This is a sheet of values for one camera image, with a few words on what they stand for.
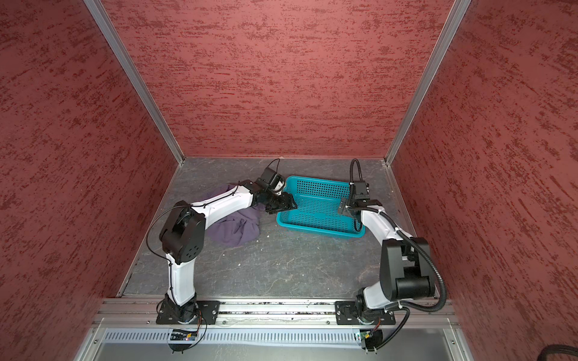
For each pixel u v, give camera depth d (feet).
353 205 2.22
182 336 2.37
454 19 2.39
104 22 2.40
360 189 2.39
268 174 2.48
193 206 1.77
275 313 2.49
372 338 2.38
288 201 2.71
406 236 1.53
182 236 1.67
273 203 2.62
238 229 2.94
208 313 2.44
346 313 2.42
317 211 3.28
